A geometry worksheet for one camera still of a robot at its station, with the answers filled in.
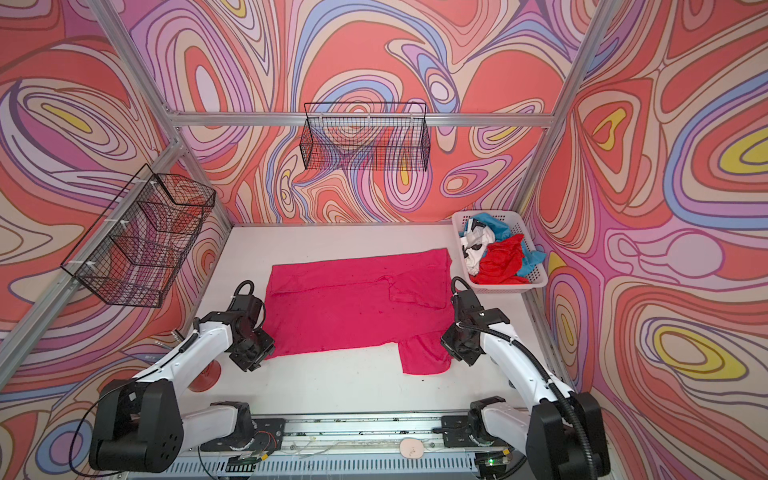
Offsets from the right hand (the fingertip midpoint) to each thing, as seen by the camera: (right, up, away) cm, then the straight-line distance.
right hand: (451, 356), depth 82 cm
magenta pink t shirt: (-12, +13, +18) cm, 25 cm away
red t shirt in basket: (+20, +25, +16) cm, 36 cm away
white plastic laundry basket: (+31, +21, +13) cm, 40 cm away
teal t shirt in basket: (+25, +38, +27) cm, 53 cm away
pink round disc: (-12, -18, -12) cm, 25 cm away
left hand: (-51, 0, +4) cm, 51 cm away
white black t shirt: (+15, +35, +24) cm, 45 cm away
